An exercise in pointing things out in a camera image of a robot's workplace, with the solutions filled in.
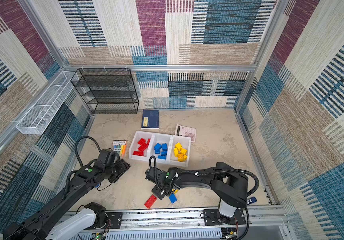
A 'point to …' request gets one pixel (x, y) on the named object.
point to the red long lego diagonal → (143, 147)
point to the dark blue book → (150, 119)
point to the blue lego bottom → (172, 198)
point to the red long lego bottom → (150, 201)
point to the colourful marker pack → (120, 146)
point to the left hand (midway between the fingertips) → (128, 166)
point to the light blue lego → (163, 153)
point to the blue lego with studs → (162, 157)
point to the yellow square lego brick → (180, 157)
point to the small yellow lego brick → (185, 157)
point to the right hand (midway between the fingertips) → (163, 189)
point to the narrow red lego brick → (148, 141)
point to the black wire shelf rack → (107, 90)
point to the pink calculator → (181, 130)
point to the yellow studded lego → (176, 152)
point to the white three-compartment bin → (171, 140)
